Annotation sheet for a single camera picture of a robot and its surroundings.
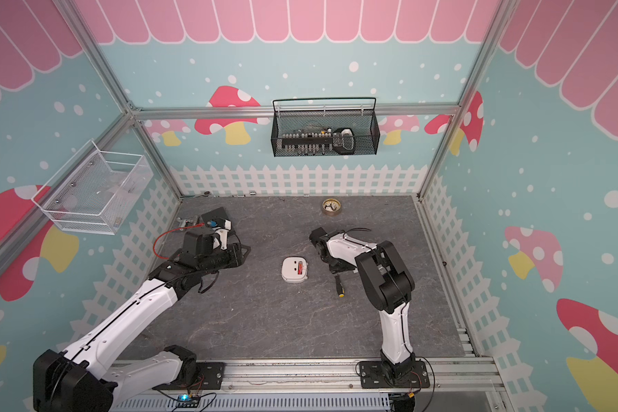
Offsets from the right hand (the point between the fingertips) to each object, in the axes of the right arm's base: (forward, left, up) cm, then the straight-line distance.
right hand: (350, 264), depth 97 cm
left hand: (-5, +35, +17) cm, 39 cm away
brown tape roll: (+29, +6, 0) cm, 30 cm away
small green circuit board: (-41, +51, -3) cm, 66 cm away
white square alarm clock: (-4, +21, +3) cm, 22 cm away
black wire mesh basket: (+34, -2, +34) cm, 48 cm away
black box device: (+25, +59, 0) cm, 64 cm away
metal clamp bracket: (+20, +68, +2) cm, 71 cm away
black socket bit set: (+29, +15, +34) cm, 47 cm away
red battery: (-3, +19, +2) cm, 19 cm away
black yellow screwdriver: (-11, +4, +1) cm, 12 cm away
